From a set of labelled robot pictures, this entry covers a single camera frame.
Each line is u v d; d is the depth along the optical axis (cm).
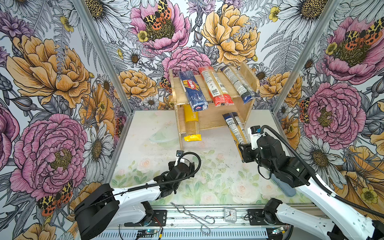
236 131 71
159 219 74
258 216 74
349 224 38
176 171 63
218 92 66
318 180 41
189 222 73
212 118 89
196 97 62
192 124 82
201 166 65
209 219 75
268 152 48
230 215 74
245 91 66
